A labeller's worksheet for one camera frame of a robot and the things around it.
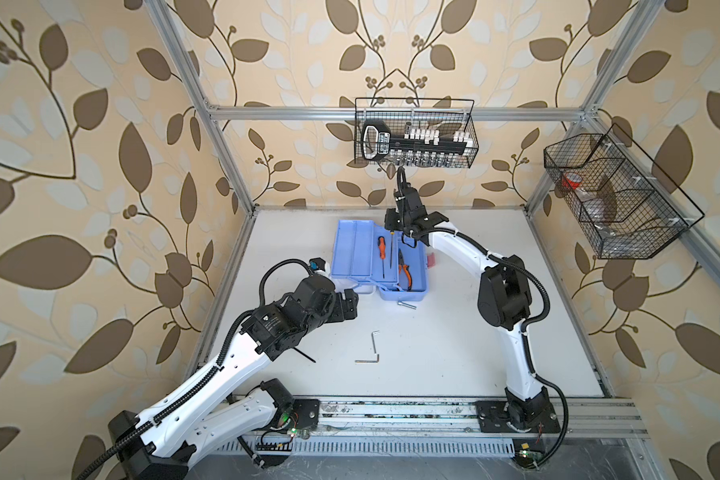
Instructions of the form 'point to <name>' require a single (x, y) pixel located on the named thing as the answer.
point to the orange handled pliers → (401, 264)
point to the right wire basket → (627, 206)
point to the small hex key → (373, 340)
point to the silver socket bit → (402, 303)
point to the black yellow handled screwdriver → (391, 247)
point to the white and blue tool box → (368, 258)
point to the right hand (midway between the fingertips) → (390, 217)
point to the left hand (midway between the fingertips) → (347, 298)
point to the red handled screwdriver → (382, 252)
